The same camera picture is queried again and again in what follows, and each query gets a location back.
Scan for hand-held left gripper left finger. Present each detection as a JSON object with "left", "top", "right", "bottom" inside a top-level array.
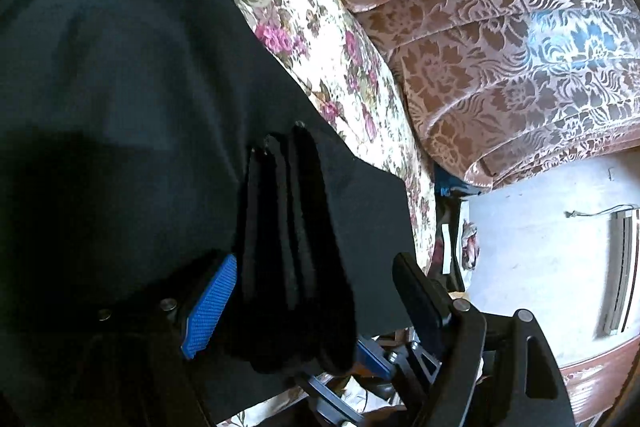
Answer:
[{"left": 65, "top": 254, "right": 238, "bottom": 427}]

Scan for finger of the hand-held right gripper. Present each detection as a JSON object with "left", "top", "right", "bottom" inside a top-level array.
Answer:
[
  {"left": 356, "top": 338, "right": 441, "bottom": 408},
  {"left": 295, "top": 374, "right": 368, "bottom": 427}
]

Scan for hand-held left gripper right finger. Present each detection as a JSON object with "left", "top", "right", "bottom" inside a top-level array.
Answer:
[{"left": 392, "top": 252, "right": 576, "bottom": 427}]

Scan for black pants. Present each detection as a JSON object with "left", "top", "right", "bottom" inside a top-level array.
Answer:
[{"left": 0, "top": 0, "right": 416, "bottom": 427}]

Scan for small patterned cloth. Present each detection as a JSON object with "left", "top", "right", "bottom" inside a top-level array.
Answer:
[{"left": 461, "top": 219, "right": 482, "bottom": 269}]

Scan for blue plastic object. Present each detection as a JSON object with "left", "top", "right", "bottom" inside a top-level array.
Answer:
[{"left": 434, "top": 167, "right": 483, "bottom": 200}]

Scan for reddish brown wooden furniture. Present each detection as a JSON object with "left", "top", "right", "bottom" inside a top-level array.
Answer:
[{"left": 557, "top": 332, "right": 640, "bottom": 427}]

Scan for floral bedsheet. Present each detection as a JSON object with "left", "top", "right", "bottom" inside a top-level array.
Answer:
[{"left": 60, "top": 0, "right": 437, "bottom": 427}]

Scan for black frame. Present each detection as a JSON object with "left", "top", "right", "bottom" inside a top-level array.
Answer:
[{"left": 435, "top": 197, "right": 468, "bottom": 293}]

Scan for thin grey cable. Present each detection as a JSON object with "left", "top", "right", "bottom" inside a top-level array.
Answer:
[{"left": 565, "top": 204, "right": 640, "bottom": 220}]

